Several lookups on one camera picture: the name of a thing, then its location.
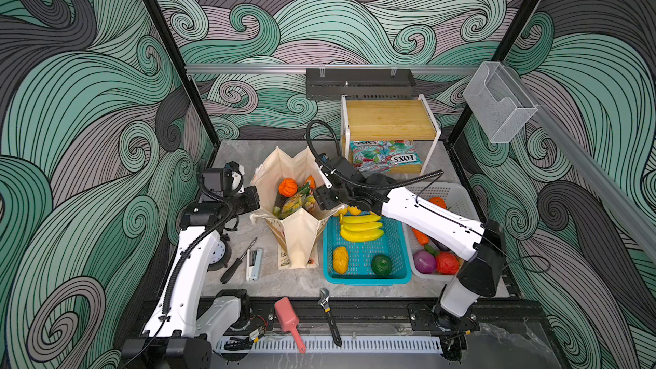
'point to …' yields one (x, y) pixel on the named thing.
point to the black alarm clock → (221, 254)
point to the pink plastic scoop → (289, 319)
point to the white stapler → (254, 264)
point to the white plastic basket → (458, 198)
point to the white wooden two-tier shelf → (389, 120)
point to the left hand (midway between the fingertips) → (258, 193)
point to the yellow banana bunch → (360, 228)
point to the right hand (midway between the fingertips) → (322, 190)
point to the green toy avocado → (381, 264)
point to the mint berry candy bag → (376, 156)
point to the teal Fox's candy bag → (398, 153)
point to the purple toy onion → (424, 262)
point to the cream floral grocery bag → (296, 236)
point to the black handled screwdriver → (231, 270)
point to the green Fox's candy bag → (301, 199)
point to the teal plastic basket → (393, 243)
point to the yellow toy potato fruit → (341, 260)
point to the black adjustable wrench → (325, 301)
